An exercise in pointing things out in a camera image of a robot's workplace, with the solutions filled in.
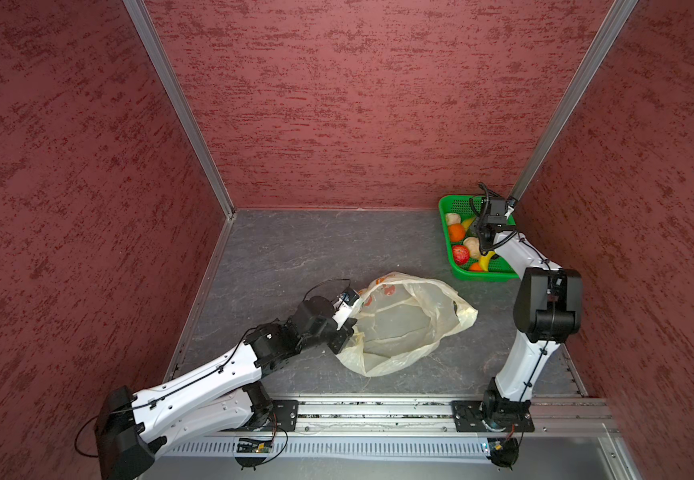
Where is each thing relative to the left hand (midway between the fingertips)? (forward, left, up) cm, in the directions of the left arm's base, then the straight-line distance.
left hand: (351, 326), depth 75 cm
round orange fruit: (+39, -37, -7) cm, 55 cm away
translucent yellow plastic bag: (+8, -14, -13) cm, 21 cm away
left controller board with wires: (-25, +24, -18) cm, 40 cm away
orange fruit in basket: (+26, -42, -10) cm, 50 cm away
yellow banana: (+26, -44, -7) cm, 52 cm away
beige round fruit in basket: (+47, -38, -9) cm, 62 cm away
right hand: (+36, -44, 0) cm, 56 cm away
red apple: (+30, -37, -8) cm, 49 cm away
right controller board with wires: (-25, -37, -14) cm, 47 cm away
